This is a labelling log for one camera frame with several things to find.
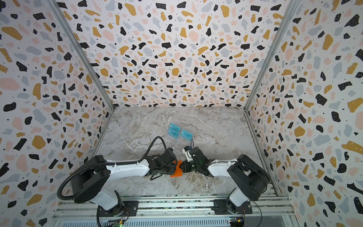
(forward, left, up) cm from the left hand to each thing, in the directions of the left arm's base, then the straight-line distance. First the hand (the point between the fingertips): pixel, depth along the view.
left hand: (177, 167), depth 86 cm
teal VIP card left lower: (+23, +4, +4) cm, 24 cm away
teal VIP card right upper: (+20, -6, +6) cm, 22 cm away
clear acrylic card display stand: (+21, -1, +5) cm, 21 cm away
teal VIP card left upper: (+26, +2, +6) cm, 27 cm away
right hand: (+1, -2, -1) cm, 2 cm away
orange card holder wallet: (-2, 0, -2) cm, 3 cm away
